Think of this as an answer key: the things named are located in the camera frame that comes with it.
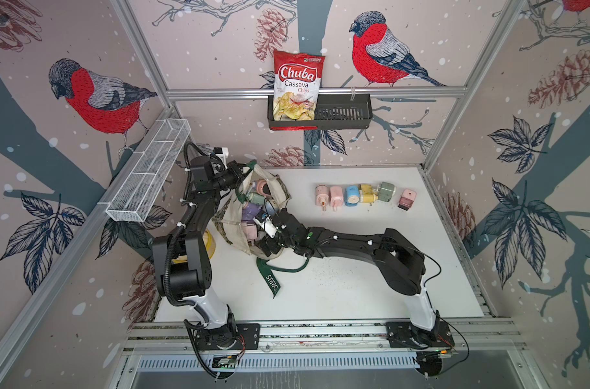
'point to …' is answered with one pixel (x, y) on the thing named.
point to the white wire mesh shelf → (134, 195)
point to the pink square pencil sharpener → (406, 198)
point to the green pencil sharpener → (385, 191)
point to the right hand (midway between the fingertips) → (262, 234)
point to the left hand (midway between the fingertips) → (257, 160)
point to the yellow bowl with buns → (209, 244)
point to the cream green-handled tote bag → (262, 194)
